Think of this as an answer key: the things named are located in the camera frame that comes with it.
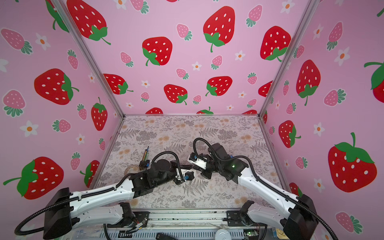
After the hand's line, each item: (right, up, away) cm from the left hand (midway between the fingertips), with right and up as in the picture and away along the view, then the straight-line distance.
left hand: (190, 162), depth 73 cm
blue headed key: (-1, -3, -14) cm, 15 cm away
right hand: (+2, -2, +2) cm, 3 cm away
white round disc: (+15, -31, -7) cm, 35 cm away
